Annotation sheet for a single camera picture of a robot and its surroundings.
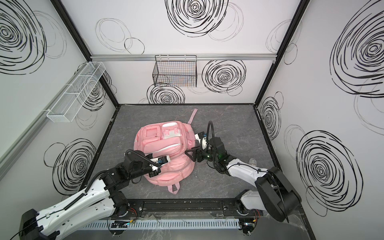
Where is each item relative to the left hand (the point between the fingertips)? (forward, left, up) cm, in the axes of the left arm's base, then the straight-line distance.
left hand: (166, 157), depth 75 cm
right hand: (+4, -11, -3) cm, 12 cm away
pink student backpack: (+14, -1, -4) cm, 14 cm away
